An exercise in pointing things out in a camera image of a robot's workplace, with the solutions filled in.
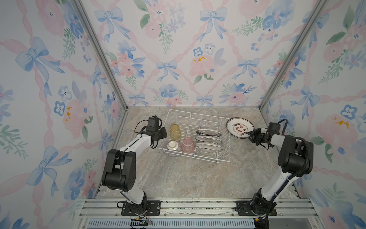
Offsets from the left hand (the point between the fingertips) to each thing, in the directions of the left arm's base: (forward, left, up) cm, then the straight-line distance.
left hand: (164, 131), depth 94 cm
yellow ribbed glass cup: (-1, -7, +1) cm, 7 cm away
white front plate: (-14, -27, +6) cm, 31 cm away
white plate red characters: (+10, -53, -8) cm, 54 cm away
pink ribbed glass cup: (-12, -15, +1) cm, 19 cm away
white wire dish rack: (-4, -25, -1) cm, 25 cm away
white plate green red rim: (0, -29, -2) cm, 29 cm away
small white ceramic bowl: (-10, -6, -1) cm, 12 cm away
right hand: (+3, -57, -5) cm, 57 cm away
